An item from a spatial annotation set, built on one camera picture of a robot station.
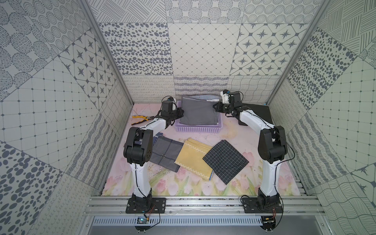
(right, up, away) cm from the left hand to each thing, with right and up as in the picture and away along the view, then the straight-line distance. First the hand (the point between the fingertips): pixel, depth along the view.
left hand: (183, 108), depth 99 cm
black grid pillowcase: (+27, -33, -10) cm, 44 cm away
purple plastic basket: (+11, -14, -1) cm, 18 cm away
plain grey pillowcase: (+11, -1, -1) cm, 11 cm away
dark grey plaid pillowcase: (-11, -29, -6) cm, 31 cm away
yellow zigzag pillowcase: (+5, -31, -9) cm, 33 cm away
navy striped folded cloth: (-19, -20, -1) cm, 28 cm away
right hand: (+21, +1, -2) cm, 22 cm away
